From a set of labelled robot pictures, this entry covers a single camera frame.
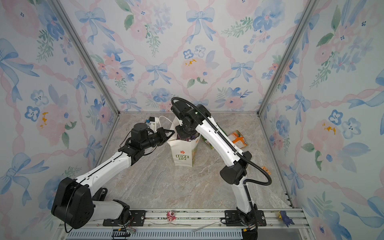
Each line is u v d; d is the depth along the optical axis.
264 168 0.90
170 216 0.71
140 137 0.62
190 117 0.50
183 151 0.79
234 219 0.73
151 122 0.74
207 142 1.01
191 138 0.64
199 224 0.73
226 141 0.49
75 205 0.40
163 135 0.72
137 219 0.75
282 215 0.73
